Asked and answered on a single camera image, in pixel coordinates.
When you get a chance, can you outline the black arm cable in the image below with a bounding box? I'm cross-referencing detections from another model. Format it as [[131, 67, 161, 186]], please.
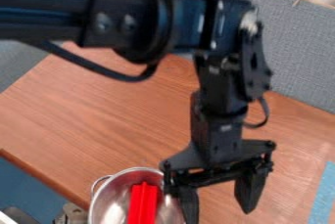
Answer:
[[31, 40, 159, 83]]

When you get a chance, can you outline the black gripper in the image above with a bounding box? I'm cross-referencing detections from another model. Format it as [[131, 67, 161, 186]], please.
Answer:
[[159, 103, 276, 224]]

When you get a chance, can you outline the grey object under table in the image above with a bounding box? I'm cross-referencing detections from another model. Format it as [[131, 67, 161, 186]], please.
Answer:
[[52, 202, 87, 224]]

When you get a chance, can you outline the metal pot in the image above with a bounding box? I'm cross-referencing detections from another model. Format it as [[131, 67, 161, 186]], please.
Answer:
[[87, 167, 186, 224]]

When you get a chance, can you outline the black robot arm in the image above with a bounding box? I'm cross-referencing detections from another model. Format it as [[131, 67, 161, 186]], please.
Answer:
[[0, 0, 276, 224]]

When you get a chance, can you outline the red block object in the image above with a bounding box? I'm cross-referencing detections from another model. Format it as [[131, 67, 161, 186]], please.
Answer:
[[127, 182, 158, 224]]

